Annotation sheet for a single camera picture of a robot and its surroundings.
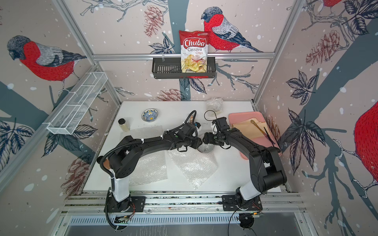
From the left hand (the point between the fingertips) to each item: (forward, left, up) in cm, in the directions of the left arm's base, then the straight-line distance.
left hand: (203, 140), depth 89 cm
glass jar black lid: (+12, +54, -2) cm, 55 cm away
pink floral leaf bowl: (-2, -1, -6) cm, 7 cm away
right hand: (+2, -3, -2) cm, 4 cm away
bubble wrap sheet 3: (-14, +31, -7) cm, 35 cm away
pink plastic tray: (+4, -45, -7) cm, 45 cm away
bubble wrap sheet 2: (-14, +5, -8) cm, 17 cm away
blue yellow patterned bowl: (+26, +40, -7) cm, 48 cm away
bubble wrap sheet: (+32, -10, -1) cm, 34 cm away
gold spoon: (+20, -38, -7) cm, 43 cm away
